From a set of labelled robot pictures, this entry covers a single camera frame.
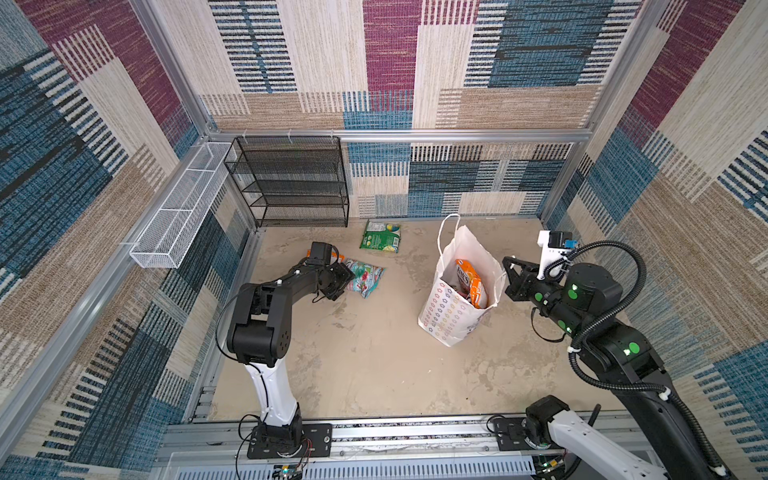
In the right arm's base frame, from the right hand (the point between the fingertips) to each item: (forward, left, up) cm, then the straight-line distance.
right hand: (504, 266), depth 64 cm
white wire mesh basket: (+26, +91, -15) cm, 96 cm away
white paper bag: (-2, +10, -19) cm, 21 cm away
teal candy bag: (+18, +32, -31) cm, 48 cm away
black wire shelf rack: (+53, +59, -17) cm, 81 cm away
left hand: (+19, +36, -30) cm, 51 cm away
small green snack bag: (+37, +27, -31) cm, 55 cm away
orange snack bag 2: (+4, +3, -14) cm, 15 cm away
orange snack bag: (+16, +40, -16) cm, 46 cm away
